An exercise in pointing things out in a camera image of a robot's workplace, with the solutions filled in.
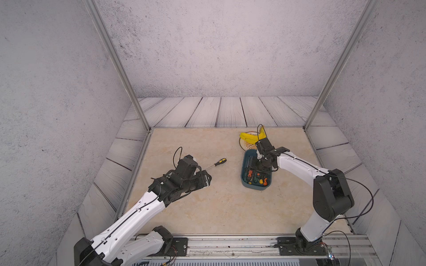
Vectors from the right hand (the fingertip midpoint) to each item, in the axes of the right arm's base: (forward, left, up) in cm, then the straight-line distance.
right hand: (251, 168), depth 90 cm
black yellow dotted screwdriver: (-5, -5, -5) cm, 9 cm away
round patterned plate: (+22, 0, -8) cm, 24 cm away
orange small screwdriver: (-5, -8, -7) cm, 12 cm away
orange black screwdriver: (-2, 0, -3) cm, 4 cm away
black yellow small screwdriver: (+9, +17, -7) cm, 20 cm away
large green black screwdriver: (0, +2, -5) cm, 5 cm away
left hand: (-13, +21, +11) cm, 27 cm away
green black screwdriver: (-4, -3, -6) cm, 8 cm away
